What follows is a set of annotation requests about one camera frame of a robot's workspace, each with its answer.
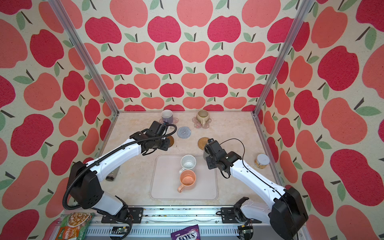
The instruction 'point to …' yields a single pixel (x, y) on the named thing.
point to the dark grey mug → (205, 154)
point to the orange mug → (188, 178)
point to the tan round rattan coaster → (202, 142)
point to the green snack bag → (74, 225)
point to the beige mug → (202, 116)
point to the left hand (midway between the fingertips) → (170, 143)
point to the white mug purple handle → (167, 116)
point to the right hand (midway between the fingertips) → (215, 158)
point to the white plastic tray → (165, 178)
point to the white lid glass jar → (262, 161)
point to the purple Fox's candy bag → (190, 233)
